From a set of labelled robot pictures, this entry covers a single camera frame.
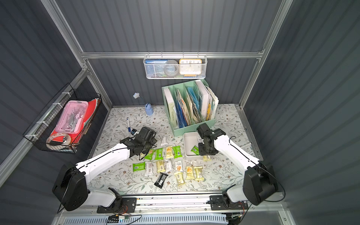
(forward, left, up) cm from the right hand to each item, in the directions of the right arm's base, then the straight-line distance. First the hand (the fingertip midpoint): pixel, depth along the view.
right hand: (207, 151), depth 83 cm
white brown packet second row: (-8, +36, -9) cm, 38 cm away
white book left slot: (+24, +22, +9) cm, 34 cm away
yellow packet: (-10, +11, -8) cm, 17 cm away
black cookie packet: (-14, +28, -8) cm, 32 cm away
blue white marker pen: (+23, +56, -9) cm, 62 cm away
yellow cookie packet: (+2, +24, -8) cm, 25 cm away
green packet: (+6, +6, -9) cm, 12 cm away
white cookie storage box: (+14, +9, -9) cm, 19 cm away
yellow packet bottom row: (-13, +17, -7) cm, 22 cm away
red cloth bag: (+17, +66, +22) cm, 71 cm away
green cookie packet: (+2, +30, -8) cm, 32 cm away
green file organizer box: (+28, +11, +11) cm, 32 cm away
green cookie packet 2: (+4, +19, -8) cm, 21 cm away
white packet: (-6, +24, -8) cm, 25 cm away
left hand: (+6, +33, +3) cm, 34 cm away
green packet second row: (-6, +41, -9) cm, 42 cm away
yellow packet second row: (-6, +29, -9) cm, 31 cm away
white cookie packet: (-6, +17, -9) cm, 20 cm away
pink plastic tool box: (+7, +73, +22) cm, 76 cm away
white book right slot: (+32, 0, +12) cm, 34 cm away
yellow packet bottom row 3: (-4, +1, 0) cm, 4 cm away
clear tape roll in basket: (-4, +70, +20) cm, 73 cm away
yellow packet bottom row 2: (-10, +5, -8) cm, 14 cm away
